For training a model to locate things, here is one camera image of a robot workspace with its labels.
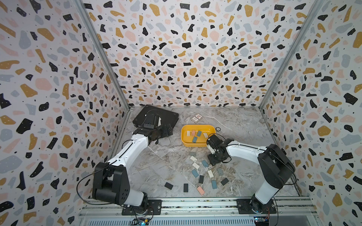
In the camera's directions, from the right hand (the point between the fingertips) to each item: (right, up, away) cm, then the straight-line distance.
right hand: (214, 160), depth 92 cm
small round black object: (+6, +19, +16) cm, 26 cm away
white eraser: (-17, +16, +12) cm, 26 cm away
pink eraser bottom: (-9, -14, -12) cm, 20 cm away
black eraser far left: (-28, -12, -10) cm, 32 cm away
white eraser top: (-13, +1, 0) cm, 13 cm away
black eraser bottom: (-18, -12, -11) cm, 25 cm away
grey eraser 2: (+4, -6, -4) cm, 8 cm away
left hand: (-29, +20, -4) cm, 35 cm away
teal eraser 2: (-9, +16, +14) cm, 23 cm away
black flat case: (-33, +29, +20) cm, 48 cm away
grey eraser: (-14, +4, +3) cm, 14 cm away
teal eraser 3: (-6, -2, -2) cm, 6 cm away
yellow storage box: (-11, +15, +12) cm, 22 cm away
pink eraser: (-13, +17, +12) cm, 24 cm away
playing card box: (-10, +28, +21) cm, 36 cm away
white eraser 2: (-12, -2, -3) cm, 13 cm away
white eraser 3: (-3, -7, -6) cm, 10 cm away
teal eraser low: (-12, -6, -6) cm, 15 cm away
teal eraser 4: (-2, -11, -10) cm, 15 cm away
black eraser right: (+5, -10, -8) cm, 14 cm away
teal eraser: (-12, +12, +9) cm, 20 cm away
